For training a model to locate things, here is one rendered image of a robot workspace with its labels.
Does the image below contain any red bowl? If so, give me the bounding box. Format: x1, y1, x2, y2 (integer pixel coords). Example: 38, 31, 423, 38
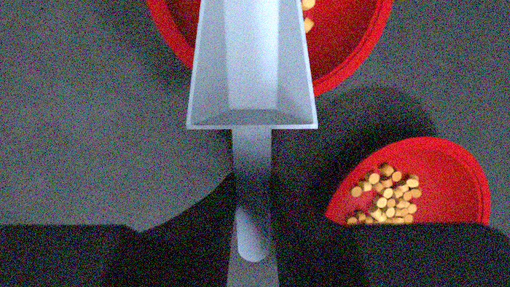
148, 0, 394, 97
324, 136, 490, 226

